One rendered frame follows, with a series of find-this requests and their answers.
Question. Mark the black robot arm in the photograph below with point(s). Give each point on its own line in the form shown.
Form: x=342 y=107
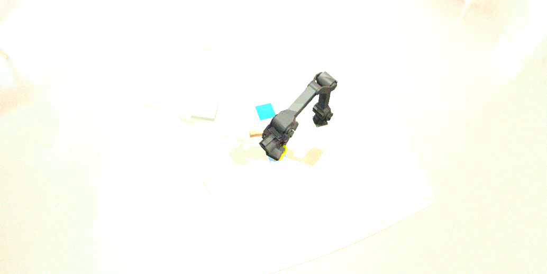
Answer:
x=282 y=123

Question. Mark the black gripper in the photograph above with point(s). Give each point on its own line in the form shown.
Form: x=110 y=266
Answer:
x=277 y=152

